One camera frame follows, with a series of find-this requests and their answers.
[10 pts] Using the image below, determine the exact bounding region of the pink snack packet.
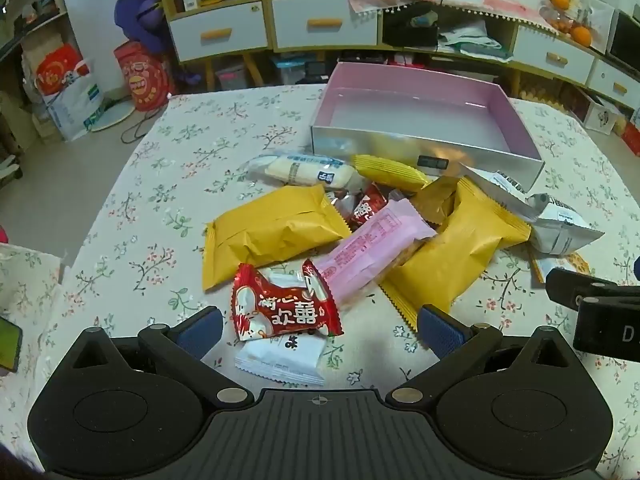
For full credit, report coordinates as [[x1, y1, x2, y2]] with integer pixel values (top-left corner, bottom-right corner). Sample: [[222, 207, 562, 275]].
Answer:
[[312, 199, 438, 306]]

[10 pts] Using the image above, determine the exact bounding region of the small white snack packet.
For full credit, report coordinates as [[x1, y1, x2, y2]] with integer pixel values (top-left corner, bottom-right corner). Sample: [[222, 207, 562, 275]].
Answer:
[[234, 335, 326, 387]]

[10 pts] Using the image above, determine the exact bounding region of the large yellow snack packet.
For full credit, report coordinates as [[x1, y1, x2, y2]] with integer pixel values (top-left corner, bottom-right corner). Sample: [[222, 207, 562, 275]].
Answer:
[[202, 185, 353, 291], [380, 177, 532, 333]]

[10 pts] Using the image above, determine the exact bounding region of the long wooden stand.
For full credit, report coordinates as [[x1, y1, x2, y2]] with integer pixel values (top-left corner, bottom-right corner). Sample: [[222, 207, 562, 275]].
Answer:
[[380, 2, 640, 111]]

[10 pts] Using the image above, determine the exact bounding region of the red printed bag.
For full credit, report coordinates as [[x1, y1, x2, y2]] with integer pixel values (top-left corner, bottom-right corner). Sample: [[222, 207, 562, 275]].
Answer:
[[114, 42, 176, 112]]

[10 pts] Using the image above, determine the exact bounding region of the silver snack packet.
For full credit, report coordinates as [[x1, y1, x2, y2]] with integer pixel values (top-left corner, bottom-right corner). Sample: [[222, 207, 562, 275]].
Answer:
[[457, 162, 536, 221]]

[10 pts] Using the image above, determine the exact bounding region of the blue lid storage box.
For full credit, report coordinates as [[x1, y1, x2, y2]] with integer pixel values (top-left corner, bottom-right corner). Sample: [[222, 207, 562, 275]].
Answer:
[[272, 55, 306, 86]]

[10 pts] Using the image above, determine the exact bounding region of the orange cookie packet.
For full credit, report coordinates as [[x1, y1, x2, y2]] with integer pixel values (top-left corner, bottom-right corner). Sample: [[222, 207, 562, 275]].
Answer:
[[530, 252, 593, 286]]

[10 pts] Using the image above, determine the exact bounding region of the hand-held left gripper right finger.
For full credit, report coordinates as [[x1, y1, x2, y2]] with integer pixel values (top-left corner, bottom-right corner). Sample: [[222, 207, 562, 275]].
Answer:
[[387, 304, 577, 409]]

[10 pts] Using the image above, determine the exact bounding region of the microwave oven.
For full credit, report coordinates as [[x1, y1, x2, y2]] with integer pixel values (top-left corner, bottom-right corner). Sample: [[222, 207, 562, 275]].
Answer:
[[605, 10, 640, 73]]

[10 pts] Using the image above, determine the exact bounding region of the red gift box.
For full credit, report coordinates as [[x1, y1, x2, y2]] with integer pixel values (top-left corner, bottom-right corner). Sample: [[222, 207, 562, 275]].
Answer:
[[390, 50, 436, 67]]

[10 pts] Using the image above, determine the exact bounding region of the small red box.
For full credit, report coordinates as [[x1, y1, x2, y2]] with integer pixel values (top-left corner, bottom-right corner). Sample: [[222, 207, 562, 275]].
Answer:
[[620, 120, 640, 157]]

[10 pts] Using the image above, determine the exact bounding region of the metal storage shelf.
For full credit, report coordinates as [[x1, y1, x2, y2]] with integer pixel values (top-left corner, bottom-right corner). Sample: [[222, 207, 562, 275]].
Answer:
[[0, 0, 71, 61]]

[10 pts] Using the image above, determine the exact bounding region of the red gift bag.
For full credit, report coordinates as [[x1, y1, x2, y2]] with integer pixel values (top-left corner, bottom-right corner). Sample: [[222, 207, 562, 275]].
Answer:
[[30, 44, 86, 97]]

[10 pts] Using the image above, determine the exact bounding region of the glass bowl of small oranges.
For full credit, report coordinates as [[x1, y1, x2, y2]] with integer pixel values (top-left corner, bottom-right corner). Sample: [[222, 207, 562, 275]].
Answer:
[[539, 5, 576, 33]]

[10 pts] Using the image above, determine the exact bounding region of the floral tablecloth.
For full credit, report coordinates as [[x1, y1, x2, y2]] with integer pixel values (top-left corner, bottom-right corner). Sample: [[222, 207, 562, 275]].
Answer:
[[0, 84, 640, 471]]

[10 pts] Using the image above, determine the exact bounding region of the white carton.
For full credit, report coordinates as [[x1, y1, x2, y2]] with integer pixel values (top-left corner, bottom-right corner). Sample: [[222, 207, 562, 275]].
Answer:
[[580, 92, 623, 136]]

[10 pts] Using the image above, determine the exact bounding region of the black camera stand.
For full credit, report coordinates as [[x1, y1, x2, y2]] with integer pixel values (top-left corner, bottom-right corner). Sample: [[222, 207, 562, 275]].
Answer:
[[302, 60, 331, 86]]

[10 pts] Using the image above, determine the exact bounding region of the white bread packet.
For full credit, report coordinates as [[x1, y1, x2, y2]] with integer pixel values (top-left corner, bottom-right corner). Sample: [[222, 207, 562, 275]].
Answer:
[[247, 152, 368, 193]]

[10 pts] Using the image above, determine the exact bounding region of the black smartphone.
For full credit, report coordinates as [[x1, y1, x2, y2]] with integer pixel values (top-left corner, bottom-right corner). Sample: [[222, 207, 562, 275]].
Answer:
[[0, 316, 24, 373]]

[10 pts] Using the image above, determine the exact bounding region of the white grey snack packet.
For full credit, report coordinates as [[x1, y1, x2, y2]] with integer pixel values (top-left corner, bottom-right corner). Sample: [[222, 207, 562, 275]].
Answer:
[[525, 192, 606, 256]]

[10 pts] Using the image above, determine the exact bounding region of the white plastic bag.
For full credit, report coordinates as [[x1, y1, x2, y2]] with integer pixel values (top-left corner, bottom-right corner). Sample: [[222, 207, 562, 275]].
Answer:
[[42, 60, 107, 142]]

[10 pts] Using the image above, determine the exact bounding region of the pink silver cardboard box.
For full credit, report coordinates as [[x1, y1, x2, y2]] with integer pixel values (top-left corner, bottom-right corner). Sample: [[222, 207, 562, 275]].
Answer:
[[310, 61, 546, 193]]

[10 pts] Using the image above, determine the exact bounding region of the egg tray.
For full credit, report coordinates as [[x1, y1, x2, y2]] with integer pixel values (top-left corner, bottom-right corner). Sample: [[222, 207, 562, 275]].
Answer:
[[517, 85, 561, 103]]

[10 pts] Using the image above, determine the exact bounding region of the pile of papers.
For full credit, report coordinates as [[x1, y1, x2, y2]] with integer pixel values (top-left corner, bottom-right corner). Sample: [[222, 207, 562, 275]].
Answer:
[[437, 17, 516, 61]]

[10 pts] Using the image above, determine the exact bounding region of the white drawer orange handle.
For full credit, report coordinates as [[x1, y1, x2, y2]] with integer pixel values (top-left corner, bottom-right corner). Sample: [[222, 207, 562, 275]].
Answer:
[[168, 0, 269, 63], [587, 57, 640, 111], [512, 25, 598, 86], [270, 0, 379, 51]]

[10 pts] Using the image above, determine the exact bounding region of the clear box pink label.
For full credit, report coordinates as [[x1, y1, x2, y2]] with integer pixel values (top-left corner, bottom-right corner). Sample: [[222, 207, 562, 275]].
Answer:
[[215, 65, 248, 91]]

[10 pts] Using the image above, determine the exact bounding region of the purple plush toy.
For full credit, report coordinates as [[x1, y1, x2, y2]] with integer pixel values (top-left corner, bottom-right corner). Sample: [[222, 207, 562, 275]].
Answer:
[[114, 0, 201, 88]]

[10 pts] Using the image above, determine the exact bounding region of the striped yellow snack packet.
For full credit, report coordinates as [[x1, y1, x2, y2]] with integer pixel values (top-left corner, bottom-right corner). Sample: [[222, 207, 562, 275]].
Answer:
[[350, 154, 432, 192]]

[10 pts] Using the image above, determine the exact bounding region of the round white base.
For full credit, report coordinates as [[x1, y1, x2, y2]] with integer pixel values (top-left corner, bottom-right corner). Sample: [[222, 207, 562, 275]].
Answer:
[[82, 96, 136, 133]]

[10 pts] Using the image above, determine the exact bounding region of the small red candy packet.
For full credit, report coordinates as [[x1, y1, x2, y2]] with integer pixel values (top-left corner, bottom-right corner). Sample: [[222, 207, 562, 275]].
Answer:
[[350, 182, 391, 228]]

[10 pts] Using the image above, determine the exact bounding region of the red white printed packet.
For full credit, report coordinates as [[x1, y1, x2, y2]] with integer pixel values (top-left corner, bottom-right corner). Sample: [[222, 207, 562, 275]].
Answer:
[[230, 259, 346, 343]]

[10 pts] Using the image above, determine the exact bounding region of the thin black cable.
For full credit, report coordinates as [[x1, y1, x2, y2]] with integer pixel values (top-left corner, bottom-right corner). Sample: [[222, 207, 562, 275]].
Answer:
[[120, 105, 161, 143]]

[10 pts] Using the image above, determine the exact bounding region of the black bag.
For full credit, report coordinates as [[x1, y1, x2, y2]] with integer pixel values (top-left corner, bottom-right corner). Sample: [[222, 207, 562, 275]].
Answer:
[[382, 7, 441, 51]]

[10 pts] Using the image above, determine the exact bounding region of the gold brown snack packet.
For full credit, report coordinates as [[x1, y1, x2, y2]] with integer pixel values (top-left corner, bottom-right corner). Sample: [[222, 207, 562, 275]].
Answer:
[[410, 175, 463, 226]]

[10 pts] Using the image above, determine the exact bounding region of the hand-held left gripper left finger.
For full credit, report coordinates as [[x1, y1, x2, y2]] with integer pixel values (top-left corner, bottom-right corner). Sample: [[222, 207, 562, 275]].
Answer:
[[69, 305, 255, 409]]

